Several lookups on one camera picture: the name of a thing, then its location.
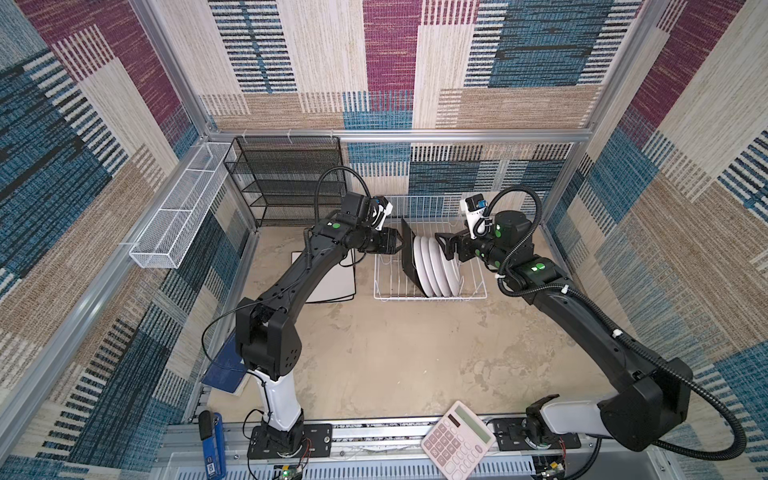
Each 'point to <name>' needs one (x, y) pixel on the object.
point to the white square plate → (339, 285)
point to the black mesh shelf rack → (289, 180)
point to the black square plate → (408, 256)
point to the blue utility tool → (213, 451)
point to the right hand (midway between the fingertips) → (453, 232)
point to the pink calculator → (460, 444)
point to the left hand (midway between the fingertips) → (400, 239)
